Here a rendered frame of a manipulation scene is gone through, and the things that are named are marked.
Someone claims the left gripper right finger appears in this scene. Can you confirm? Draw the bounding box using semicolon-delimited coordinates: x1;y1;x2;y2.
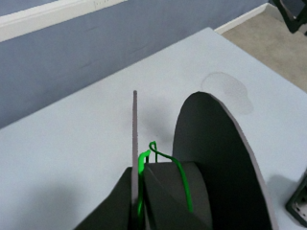
143;166;212;230

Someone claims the green cable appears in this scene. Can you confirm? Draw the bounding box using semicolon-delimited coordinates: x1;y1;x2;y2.
138;141;194;230

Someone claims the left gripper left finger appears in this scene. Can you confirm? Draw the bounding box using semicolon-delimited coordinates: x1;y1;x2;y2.
73;167;132;230

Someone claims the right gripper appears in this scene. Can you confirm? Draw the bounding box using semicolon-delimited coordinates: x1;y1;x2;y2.
272;0;307;34

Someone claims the black cable reel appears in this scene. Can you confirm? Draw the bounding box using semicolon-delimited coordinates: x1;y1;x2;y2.
131;90;280;230

